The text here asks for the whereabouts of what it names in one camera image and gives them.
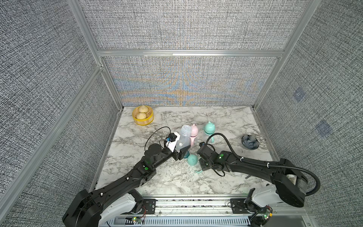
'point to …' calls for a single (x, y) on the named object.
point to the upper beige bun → (143, 109)
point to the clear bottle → (185, 138)
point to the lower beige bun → (141, 116)
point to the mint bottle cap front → (209, 127)
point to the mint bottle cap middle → (192, 160)
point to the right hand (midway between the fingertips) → (202, 158)
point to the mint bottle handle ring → (212, 137)
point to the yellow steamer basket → (148, 120)
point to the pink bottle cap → (194, 130)
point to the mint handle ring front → (199, 171)
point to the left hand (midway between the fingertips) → (187, 140)
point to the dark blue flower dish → (250, 142)
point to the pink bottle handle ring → (192, 140)
